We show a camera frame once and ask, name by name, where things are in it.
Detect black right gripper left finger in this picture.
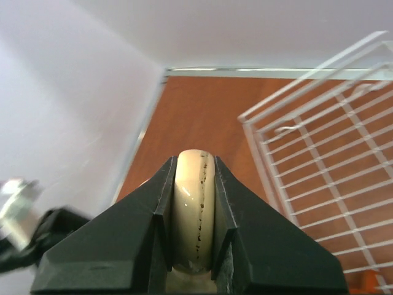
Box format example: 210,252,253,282
31,157,177,292

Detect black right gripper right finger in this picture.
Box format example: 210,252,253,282
211,157,348,292

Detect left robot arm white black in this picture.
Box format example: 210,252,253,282
1,178,90,273

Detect dark brown glazed mug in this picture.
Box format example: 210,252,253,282
349,270,379,294

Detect white wire dish rack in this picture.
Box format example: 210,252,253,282
238,31,392,294

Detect beige round ceramic mug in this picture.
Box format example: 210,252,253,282
166,149,217,294

